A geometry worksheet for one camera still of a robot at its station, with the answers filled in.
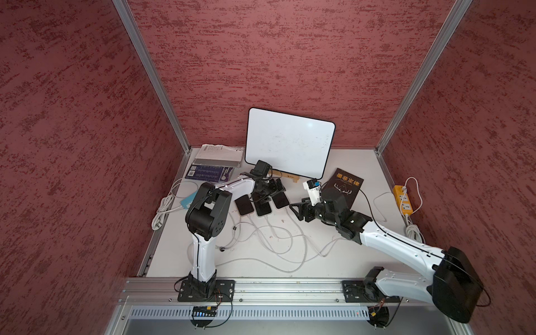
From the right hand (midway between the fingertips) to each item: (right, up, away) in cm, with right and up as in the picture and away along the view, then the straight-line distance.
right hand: (295, 207), depth 80 cm
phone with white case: (-14, -3, +12) cm, 19 cm away
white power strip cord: (+51, -12, +7) cm, 53 cm away
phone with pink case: (-23, -2, +15) cm, 27 cm away
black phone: (-6, -1, +20) cm, 21 cm away
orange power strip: (+52, 0, +15) cm, 54 cm away
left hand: (-6, +2, +16) cm, 17 cm away
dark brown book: (+29, +7, +23) cm, 38 cm away
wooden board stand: (+3, +10, +23) cm, 25 cm away
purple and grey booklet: (-41, +18, +30) cm, 54 cm away
